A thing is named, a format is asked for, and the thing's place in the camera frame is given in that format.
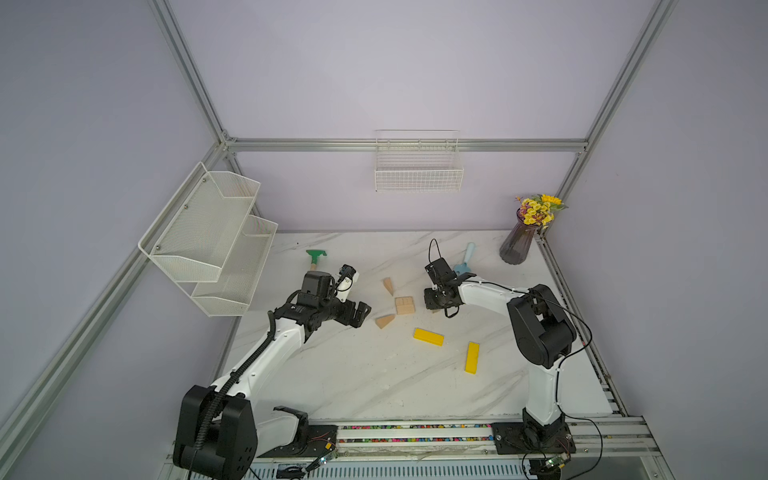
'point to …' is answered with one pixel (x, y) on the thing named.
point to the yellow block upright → (472, 358)
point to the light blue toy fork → (464, 267)
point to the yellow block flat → (429, 337)
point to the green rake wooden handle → (315, 254)
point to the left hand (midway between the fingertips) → (354, 306)
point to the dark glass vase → (517, 245)
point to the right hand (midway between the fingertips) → (435, 303)
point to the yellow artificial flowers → (539, 209)
